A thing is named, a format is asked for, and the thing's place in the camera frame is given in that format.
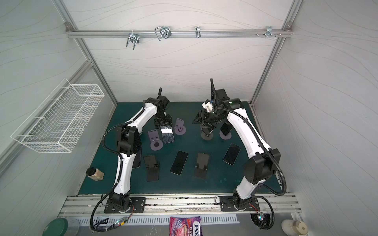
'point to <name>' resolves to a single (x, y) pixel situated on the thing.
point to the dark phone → (226, 128)
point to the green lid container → (57, 227)
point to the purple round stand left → (156, 144)
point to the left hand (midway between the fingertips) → (167, 126)
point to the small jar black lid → (95, 174)
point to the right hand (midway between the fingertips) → (196, 123)
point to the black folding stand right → (201, 166)
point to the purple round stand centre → (179, 129)
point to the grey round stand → (205, 137)
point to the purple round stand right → (228, 136)
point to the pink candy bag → (185, 226)
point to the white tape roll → (294, 227)
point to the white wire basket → (58, 124)
